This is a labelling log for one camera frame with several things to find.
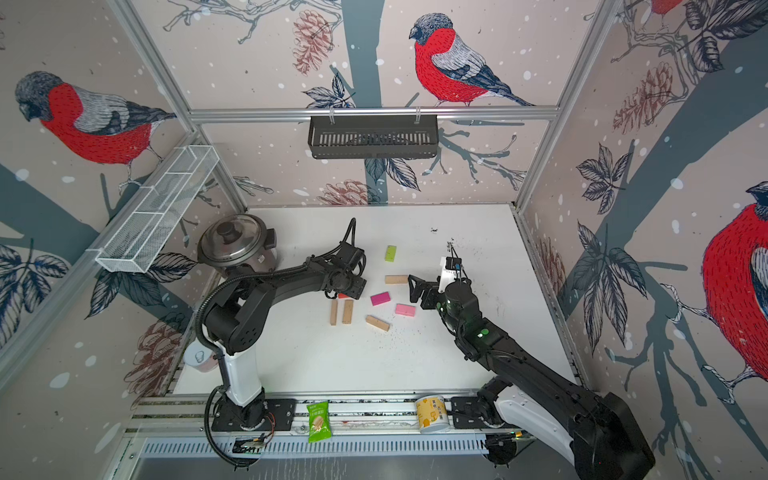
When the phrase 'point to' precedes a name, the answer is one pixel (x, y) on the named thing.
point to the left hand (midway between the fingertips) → (358, 280)
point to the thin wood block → (333, 312)
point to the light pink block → (405, 310)
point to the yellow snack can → (431, 414)
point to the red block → (343, 296)
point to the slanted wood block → (373, 321)
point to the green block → (390, 253)
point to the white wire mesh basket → (137, 241)
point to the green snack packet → (319, 424)
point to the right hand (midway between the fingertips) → (423, 274)
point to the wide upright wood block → (347, 311)
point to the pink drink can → (199, 356)
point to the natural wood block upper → (396, 279)
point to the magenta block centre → (380, 298)
